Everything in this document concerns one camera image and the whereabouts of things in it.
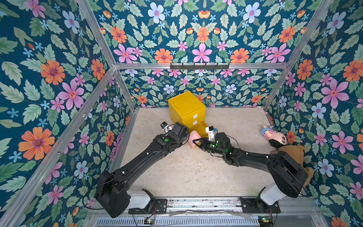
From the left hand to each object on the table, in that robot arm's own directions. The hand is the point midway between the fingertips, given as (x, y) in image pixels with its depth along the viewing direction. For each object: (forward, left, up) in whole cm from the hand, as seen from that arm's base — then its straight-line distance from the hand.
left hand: (185, 136), depth 81 cm
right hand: (-4, -4, -2) cm, 6 cm away
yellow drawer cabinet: (+17, -3, +4) cm, 17 cm away
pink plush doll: (-1, -59, -10) cm, 60 cm away
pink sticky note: (0, -5, -1) cm, 5 cm away
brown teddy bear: (-12, -65, -9) cm, 67 cm away
